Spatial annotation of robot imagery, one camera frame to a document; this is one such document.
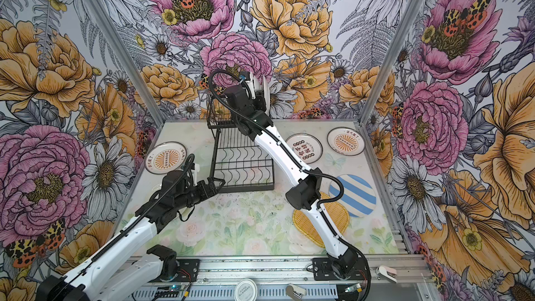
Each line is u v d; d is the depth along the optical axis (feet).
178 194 2.06
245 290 2.15
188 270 2.41
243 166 3.29
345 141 3.68
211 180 2.39
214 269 2.49
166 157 3.45
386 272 2.35
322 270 2.42
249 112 2.06
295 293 2.25
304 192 1.83
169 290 2.34
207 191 2.33
